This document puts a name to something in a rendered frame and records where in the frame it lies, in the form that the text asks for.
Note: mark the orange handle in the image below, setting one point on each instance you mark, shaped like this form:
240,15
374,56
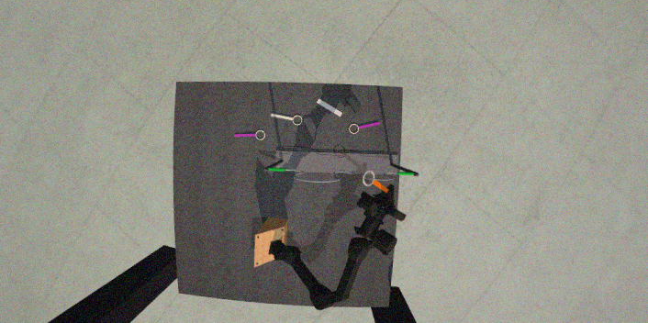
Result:
375,182

